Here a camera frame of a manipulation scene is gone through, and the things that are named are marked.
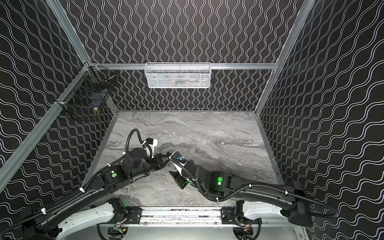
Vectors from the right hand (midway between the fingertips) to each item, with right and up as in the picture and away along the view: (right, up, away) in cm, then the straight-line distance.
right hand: (174, 168), depth 68 cm
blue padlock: (+3, +7, -13) cm, 15 cm away
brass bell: (-45, +26, +14) cm, 54 cm away
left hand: (0, +4, 0) cm, 4 cm away
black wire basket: (-59, +43, +29) cm, 79 cm away
